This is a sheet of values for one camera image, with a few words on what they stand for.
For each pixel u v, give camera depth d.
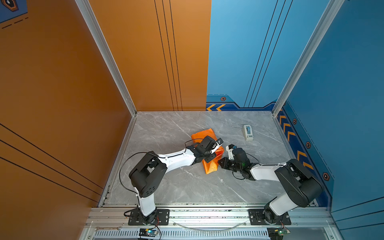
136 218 0.72
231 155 0.75
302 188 0.44
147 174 0.49
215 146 0.72
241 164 0.72
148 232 0.71
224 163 0.81
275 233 0.70
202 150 0.69
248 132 1.03
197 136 0.98
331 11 0.71
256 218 0.72
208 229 0.71
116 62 0.94
